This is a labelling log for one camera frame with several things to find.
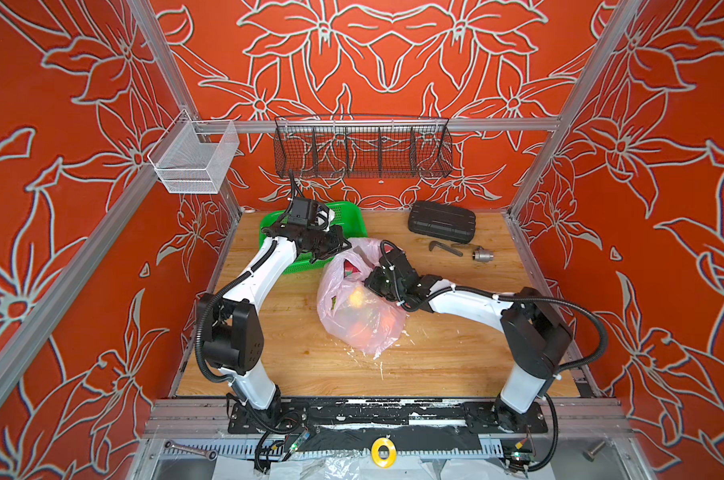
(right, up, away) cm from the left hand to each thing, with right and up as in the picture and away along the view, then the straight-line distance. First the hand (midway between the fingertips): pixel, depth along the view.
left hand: (350, 241), depth 83 cm
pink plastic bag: (+3, -21, -2) cm, 21 cm away
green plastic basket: (-1, +9, +31) cm, 32 cm away
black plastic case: (+34, +7, +25) cm, 43 cm away
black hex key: (+34, -2, +24) cm, 41 cm away
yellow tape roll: (+9, -51, -16) cm, 54 cm away
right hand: (+2, -11, +3) cm, 12 cm away
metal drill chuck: (+45, -5, +18) cm, 49 cm away
